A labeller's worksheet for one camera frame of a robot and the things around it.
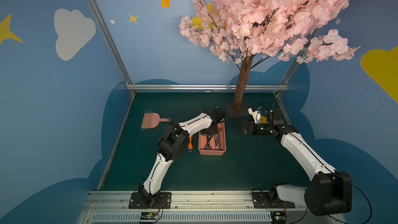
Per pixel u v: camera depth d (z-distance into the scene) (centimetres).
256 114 73
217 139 96
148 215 72
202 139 96
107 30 86
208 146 93
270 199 68
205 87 124
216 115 80
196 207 74
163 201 73
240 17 50
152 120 104
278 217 73
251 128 72
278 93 124
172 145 56
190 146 92
